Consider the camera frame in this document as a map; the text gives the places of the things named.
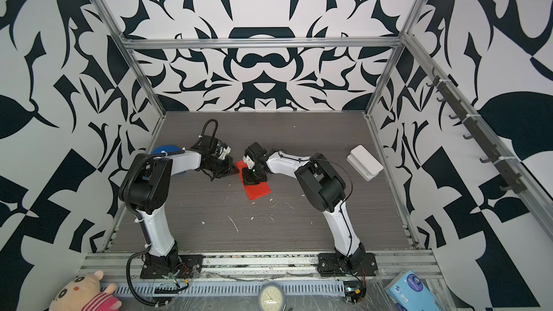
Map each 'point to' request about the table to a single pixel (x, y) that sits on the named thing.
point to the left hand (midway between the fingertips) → (239, 167)
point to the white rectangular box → (363, 161)
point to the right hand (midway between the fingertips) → (244, 181)
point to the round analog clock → (271, 296)
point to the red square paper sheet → (253, 191)
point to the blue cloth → (168, 148)
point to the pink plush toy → (86, 292)
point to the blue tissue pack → (408, 292)
